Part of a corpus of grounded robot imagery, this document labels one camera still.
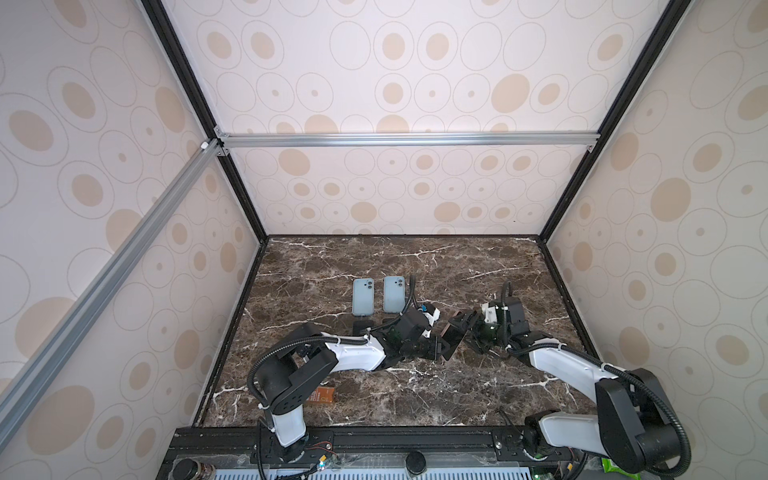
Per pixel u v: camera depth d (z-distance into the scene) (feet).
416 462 2.07
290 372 1.51
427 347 2.49
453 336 2.78
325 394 2.56
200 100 2.67
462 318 2.65
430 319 2.61
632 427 1.37
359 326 3.17
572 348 3.02
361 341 1.93
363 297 3.39
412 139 3.01
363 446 2.45
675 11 2.22
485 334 2.55
